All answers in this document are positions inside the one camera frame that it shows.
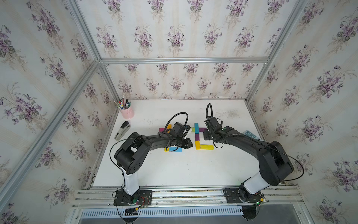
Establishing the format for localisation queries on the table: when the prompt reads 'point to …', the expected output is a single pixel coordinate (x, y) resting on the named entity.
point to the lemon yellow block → (207, 147)
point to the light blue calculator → (249, 133)
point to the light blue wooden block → (178, 150)
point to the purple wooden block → (197, 136)
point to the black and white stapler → (122, 130)
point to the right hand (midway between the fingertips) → (208, 134)
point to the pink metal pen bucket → (128, 113)
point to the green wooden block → (193, 129)
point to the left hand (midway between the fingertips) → (192, 145)
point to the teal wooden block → (196, 129)
